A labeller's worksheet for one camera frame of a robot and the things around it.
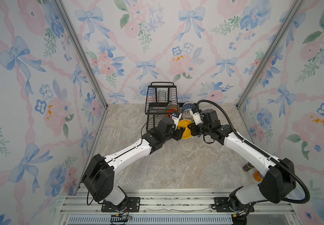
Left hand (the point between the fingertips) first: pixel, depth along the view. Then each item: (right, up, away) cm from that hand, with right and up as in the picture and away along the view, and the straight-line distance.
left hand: (181, 125), depth 79 cm
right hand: (+5, 0, +4) cm, 6 cm away
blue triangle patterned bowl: (+10, +14, +34) cm, 39 cm away
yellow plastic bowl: (+2, +1, +1) cm, 2 cm away
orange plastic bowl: (-5, +10, +33) cm, 35 cm away
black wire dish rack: (-12, +18, +37) cm, 43 cm away
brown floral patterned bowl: (-3, +15, +32) cm, 36 cm away
